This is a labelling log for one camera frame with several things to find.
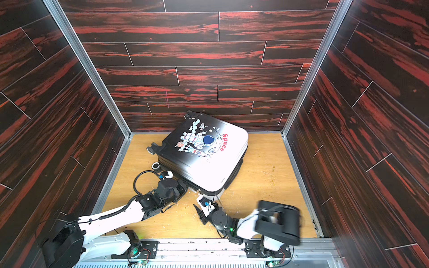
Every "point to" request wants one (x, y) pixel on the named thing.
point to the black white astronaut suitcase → (206, 153)
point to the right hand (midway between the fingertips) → (202, 199)
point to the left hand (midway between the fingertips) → (193, 184)
